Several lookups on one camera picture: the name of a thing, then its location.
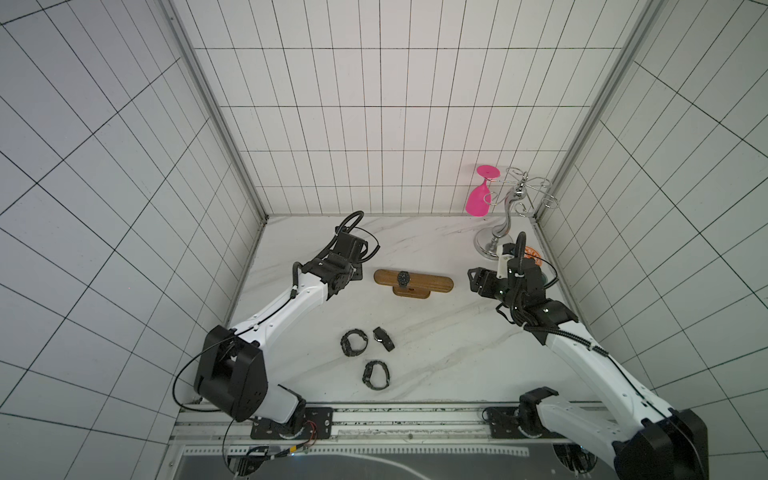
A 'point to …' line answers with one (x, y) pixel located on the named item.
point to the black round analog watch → (403, 278)
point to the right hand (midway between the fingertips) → (478, 268)
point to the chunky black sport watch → (345, 343)
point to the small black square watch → (382, 336)
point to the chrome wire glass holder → (489, 240)
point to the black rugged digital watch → (368, 371)
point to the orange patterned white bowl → (533, 254)
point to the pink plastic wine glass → (478, 201)
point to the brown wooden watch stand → (420, 284)
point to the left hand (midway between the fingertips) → (344, 269)
